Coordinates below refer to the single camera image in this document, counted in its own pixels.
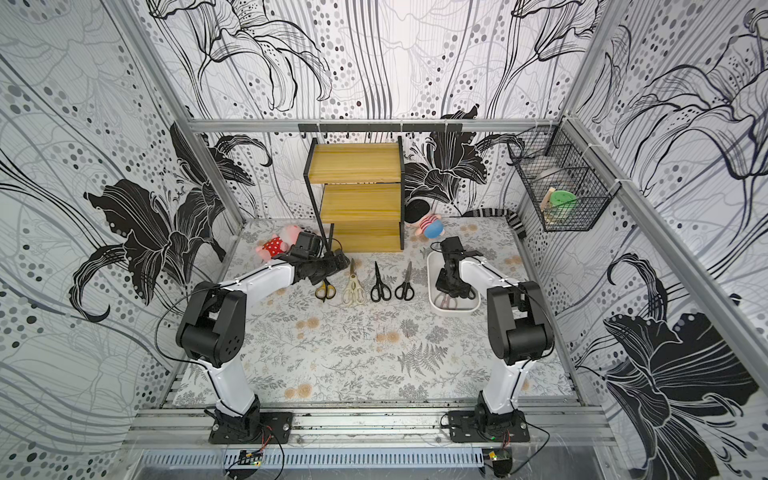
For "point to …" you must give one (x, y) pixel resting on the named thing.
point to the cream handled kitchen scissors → (354, 293)
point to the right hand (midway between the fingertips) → (452, 284)
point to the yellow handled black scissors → (326, 290)
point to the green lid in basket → (563, 202)
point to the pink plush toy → (278, 244)
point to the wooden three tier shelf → (360, 189)
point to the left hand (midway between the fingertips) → (343, 268)
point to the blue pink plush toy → (431, 226)
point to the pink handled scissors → (445, 301)
